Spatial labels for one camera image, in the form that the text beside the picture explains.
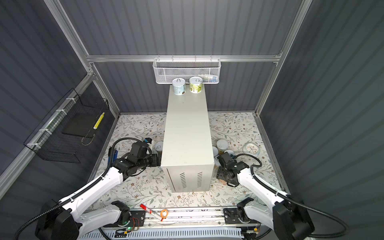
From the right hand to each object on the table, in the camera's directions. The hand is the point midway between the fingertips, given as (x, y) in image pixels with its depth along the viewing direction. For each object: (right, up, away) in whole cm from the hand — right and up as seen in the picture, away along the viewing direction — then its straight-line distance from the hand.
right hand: (225, 177), depth 85 cm
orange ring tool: (-35, -15, -10) cm, 39 cm away
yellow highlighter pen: (-69, +32, -6) cm, 76 cm away
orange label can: (-2, -1, -4) cm, 5 cm away
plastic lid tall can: (0, +17, +8) cm, 19 cm away
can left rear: (-40, +16, +8) cm, 44 cm away
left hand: (-37, +12, -3) cm, 39 cm away
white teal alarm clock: (+19, +15, +11) cm, 27 cm away
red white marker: (-40, -14, -10) cm, 44 cm away
